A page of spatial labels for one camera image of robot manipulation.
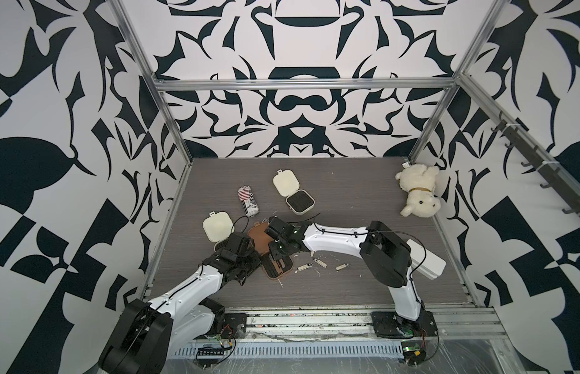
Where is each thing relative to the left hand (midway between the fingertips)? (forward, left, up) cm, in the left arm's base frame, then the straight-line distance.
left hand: (261, 255), depth 87 cm
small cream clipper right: (-5, -29, -1) cm, 30 cm away
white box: (-6, -58, +3) cm, 58 cm away
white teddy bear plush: (+27, -67, +7) cm, 73 cm away
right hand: (+3, -4, 0) cm, 5 cm away
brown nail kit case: (-5, -4, -1) cm, 6 cm away
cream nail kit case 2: (+12, +17, +1) cm, 21 cm away
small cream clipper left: (-5, -15, -1) cm, 16 cm away
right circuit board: (-31, -47, -3) cm, 56 cm away
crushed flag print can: (+21, +5, +2) cm, 22 cm away
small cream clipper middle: (-3, -22, -1) cm, 22 cm away
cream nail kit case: (+24, -15, 0) cm, 28 cm away
